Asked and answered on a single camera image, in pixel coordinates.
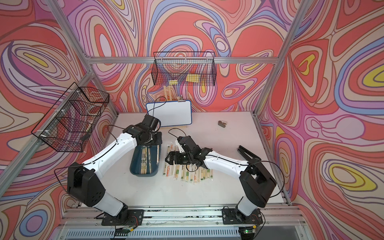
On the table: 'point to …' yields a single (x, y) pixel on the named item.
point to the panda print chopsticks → (210, 173)
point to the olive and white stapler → (222, 124)
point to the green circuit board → (122, 231)
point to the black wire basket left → (68, 126)
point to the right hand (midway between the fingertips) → (172, 164)
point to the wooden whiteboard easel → (165, 90)
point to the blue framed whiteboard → (170, 113)
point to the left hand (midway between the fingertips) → (161, 139)
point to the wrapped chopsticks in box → (146, 161)
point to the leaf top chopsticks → (158, 155)
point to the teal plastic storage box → (135, 167)
